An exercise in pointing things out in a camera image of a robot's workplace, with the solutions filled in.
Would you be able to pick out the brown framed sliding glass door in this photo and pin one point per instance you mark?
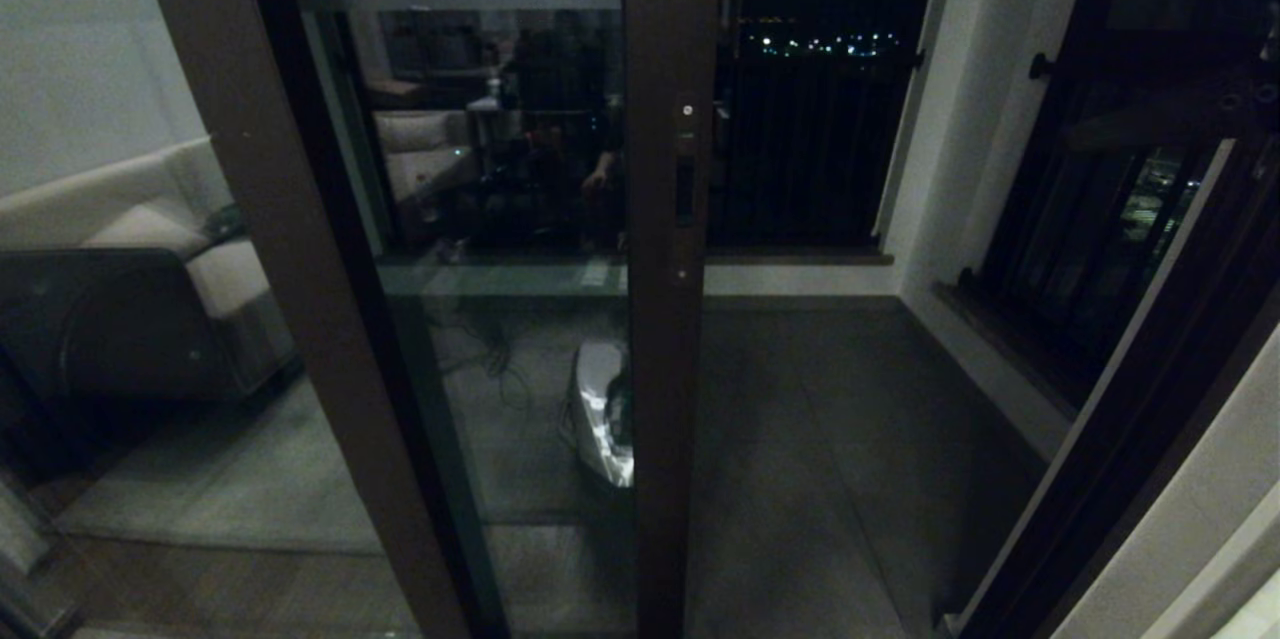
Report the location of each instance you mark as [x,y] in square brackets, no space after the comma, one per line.
[665,399]

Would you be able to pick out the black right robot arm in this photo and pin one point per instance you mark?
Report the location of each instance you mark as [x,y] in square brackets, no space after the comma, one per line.
[1200,114]

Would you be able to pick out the brown stone balcony sill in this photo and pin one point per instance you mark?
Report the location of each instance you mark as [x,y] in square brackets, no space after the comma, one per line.
[800,259]

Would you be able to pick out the black balcony railing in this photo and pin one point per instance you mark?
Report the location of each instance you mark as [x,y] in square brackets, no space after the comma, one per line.
[820,159]

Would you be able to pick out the brown framed fixed glass panel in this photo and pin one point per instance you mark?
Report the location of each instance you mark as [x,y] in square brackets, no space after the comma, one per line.
[335,339]

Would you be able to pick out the brown stone side sill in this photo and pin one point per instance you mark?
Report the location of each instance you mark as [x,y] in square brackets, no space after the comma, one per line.
[1000,344]

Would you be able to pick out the grey rug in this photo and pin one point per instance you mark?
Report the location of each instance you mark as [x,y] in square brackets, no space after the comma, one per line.
[230,489]

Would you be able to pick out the white sofa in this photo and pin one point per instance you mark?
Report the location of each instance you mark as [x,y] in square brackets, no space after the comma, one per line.
[150,229]

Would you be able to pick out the dark grey box furniture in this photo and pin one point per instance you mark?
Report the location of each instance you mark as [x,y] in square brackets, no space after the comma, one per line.
[100,329]

